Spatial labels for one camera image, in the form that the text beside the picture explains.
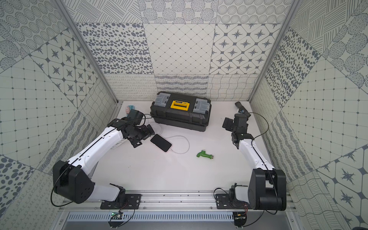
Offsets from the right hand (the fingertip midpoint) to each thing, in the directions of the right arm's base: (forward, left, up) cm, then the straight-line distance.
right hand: (233, 123), depth 88 cm
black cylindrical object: (-2, -1, +15) cm, 15 cm away
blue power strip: (+24, +75, -11) cm, 80 cm away
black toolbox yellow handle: (+8, +33, +3) cm, 34 cm away
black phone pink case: (-7, +47, -14) cm, 50 cm away
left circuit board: (-47, +64, -17) cm, 82 cm away
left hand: (-9, +53, +1) cm, 53 cm away
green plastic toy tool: (-14, +19, -14) cm, 28 cm away
